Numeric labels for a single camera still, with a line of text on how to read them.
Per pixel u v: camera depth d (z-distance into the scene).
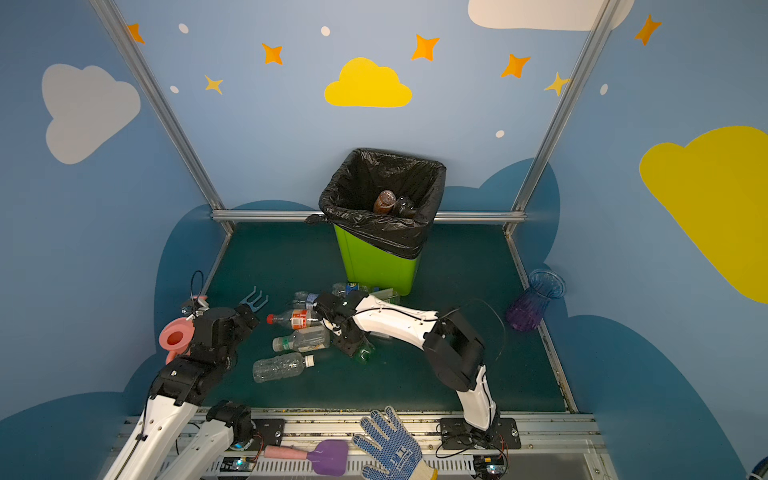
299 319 0.89
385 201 0.96
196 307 0.63
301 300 0.98
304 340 0.90
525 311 0.90
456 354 0.48
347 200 0.90
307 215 0.83
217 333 0.55
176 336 0.80
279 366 0.80
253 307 0.98
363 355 0.80
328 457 0.70
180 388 0.49
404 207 0.94
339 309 0.62
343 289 0.96
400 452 0.72
